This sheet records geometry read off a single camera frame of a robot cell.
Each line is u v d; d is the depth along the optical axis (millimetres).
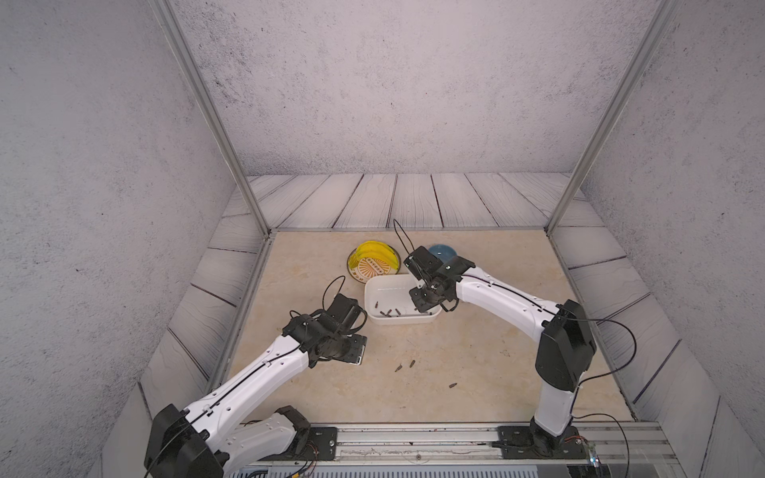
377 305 988
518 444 718
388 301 991
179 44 743
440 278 609
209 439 394
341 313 605
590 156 976
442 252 1101
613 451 726
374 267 1086
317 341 525
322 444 727
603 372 500
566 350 468
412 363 867
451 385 827
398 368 865
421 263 671
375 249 1066
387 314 963
